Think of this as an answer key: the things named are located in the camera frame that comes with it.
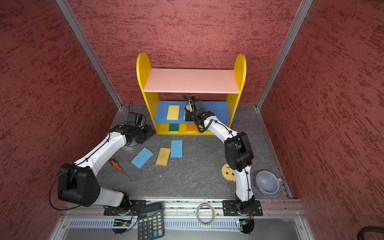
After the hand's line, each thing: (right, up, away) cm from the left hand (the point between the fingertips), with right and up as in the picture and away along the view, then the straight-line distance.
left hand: (153, 136), depth 86 cm
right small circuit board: (+51, -42, -14) cm, 68 cm away
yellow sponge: (+10, +14, +9) cm, 20 cm away
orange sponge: (+22, +4, +19) cm, 29 cm away
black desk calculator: (+4, -40, -18) cm, 44 cm away
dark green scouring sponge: (+9, +4, +17) cm, 20 cm away
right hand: (+19, +12, +8) cm, 24 cm away
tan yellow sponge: (+5, -13, +4) cm, 14 cm away
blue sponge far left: (-9, -14, +6) cm, 18 cm away
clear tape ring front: (+32, -34, -11) cm, 48 cm away
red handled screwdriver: (-21, -19, 0) cm, 28 cm away
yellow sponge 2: (+20, +19, +16) cm, 32 cm away
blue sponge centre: (+13, -9, +9) cm, 18 cm away
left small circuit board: (-13, -42, -13) cm, 46 cm away
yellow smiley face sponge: (+44, -21, -3) cm, 49 cm away
